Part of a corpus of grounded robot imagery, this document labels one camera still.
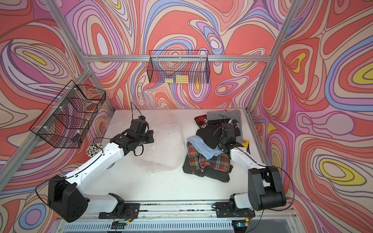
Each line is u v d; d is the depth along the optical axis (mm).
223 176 819
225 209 734
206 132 1052
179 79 910
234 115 1053
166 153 981
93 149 763
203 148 889
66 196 389
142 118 716
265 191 426
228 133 673
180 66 962
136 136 608
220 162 831
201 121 1089
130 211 719
